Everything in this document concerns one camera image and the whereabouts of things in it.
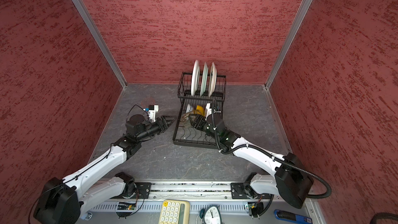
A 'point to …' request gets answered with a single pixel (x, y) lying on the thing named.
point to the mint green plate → (204, 79)
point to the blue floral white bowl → (189, 109)
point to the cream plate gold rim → (212, 80)
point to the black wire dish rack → (191, 136)
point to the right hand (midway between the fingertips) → (190, 121)
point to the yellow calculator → (174, 211)
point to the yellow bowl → (200, 108)
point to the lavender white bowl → (209, 110)
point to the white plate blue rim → (195, 78)
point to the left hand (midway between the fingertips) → (176, 122)
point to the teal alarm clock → (212, 214)
